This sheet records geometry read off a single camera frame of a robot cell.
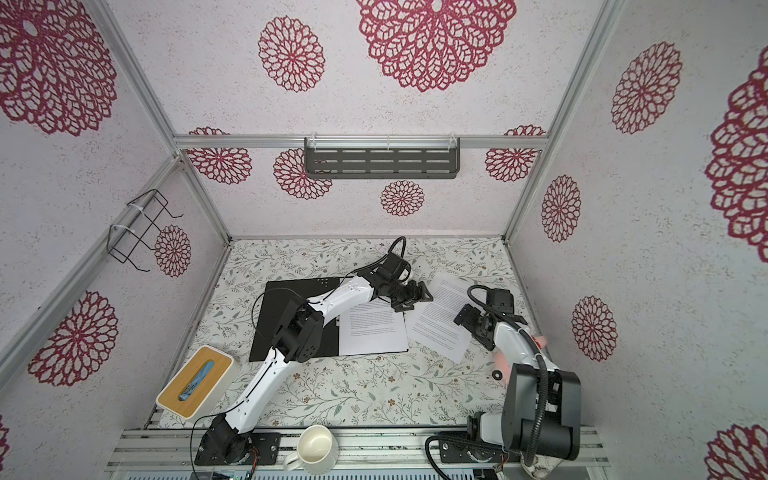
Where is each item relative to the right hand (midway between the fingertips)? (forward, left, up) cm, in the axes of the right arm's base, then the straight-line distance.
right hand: (469, 320), depth 90 cm
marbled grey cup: (-36, -12, -3) cm, 38 cm away
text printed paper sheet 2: (+2, +11, -6) cm, 13 cm away
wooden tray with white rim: (-24, +75, +1) cm, 79 cm away
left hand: (+7, +13, -2) cm, 15 cm away
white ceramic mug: (-35, +42, -8) cm, 55 cm away
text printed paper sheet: (-1, +30, -5) cm, 31 cm away
